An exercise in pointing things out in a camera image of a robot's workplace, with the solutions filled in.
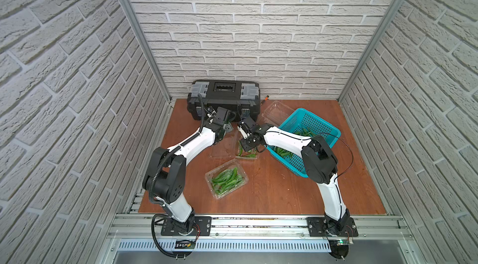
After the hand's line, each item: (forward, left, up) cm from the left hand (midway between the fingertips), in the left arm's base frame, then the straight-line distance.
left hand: (226, 123), depth 92 cm
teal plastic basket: (+6, -44, -9) cm, 45 cm away
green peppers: (+1, -44, -10) cm, 45 cm away
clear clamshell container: (-7, -2, -12) cm, 14 cm away
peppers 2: (-25, -1, -10) cm, 28 cm away
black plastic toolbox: (+16, -1, +5) cm, 17 cm away
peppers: (-10, -8, -12) cm, 17 cm away
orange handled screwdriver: (+31, -25, -12) cm, 41 cm away
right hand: (-6, -12, -9) cm, 16 cm away
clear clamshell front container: (-18, -3, -9) cm, 21 cm away
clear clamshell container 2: (+17, -29, -12) cm, 36 cm away
